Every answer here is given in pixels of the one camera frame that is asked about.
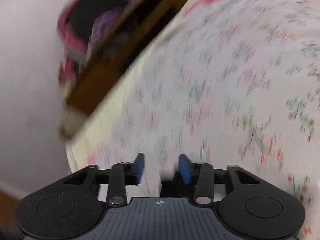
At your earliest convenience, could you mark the floral bed sheet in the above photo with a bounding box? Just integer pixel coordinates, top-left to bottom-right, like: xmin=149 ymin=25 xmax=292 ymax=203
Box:
xmin=66 ymin=0 xmax=319 ymax=239

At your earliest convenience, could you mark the pink open suitcase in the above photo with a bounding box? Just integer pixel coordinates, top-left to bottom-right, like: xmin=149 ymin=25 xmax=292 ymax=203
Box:
xmin=57 ymin=0 xmax=138 ymax=87

